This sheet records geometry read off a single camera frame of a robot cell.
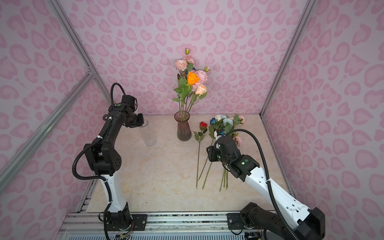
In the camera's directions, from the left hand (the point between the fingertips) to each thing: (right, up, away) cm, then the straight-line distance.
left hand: (140, 121), depth 93 cm
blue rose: (+46, +1, +18) cm, 50 cm away
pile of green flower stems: (+58, -3, +11) cm, 59 cm away
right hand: (+41, -14, -18) cm, 47 cm away
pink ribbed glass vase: (+26, -7, +11) cm, 29 cm away
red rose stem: (+40, -3, +16) cm, 43 cm away
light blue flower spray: (+55, +2, +14) cm, 57 cm away
